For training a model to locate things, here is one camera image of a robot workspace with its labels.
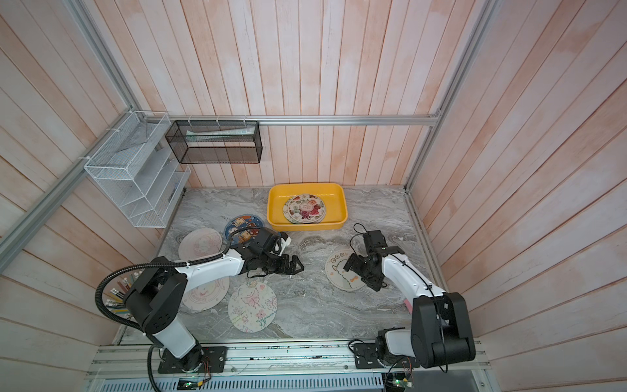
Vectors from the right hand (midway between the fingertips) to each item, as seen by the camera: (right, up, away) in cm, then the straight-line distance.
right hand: (355, 272), depth 89 cm
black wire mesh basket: (-55, +51, +8) cm, 76 cm away
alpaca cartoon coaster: (-3, -4, +2) cm, 5 cm away
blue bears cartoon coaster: (-48, +17, +18) cm, 54 cm away
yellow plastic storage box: (-5, +29, +26) cm, 39 cm away
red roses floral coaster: (-20, +24, +22) cm, 38 cm away
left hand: (-23, +1, -2) cm, 23 cm away
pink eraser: (+17, -10, -6) cm, 21 cm away
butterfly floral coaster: (-38, -11, -5) cm, 39 cm away
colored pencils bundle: (-76, -4, -17) cm, 78 cm away
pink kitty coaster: (-64, +9, +12) cm, 66 cm away
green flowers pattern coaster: (-26, +23, +22) cm, 41 cm away
